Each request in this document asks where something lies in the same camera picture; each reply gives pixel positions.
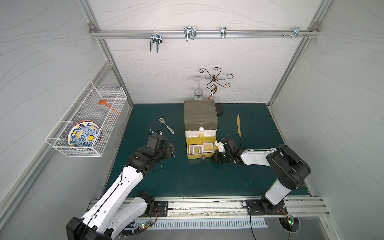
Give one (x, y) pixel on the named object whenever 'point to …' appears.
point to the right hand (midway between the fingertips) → (210, 157)
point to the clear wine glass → (198, 94)
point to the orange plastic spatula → (103, 102)
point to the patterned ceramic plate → (85, 134)
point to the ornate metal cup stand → (215, 79)
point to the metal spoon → (162, 120)
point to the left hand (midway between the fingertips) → (168, 148)
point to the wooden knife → (238, 125)
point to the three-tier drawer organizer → (200, 122)
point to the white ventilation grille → (199, 224)
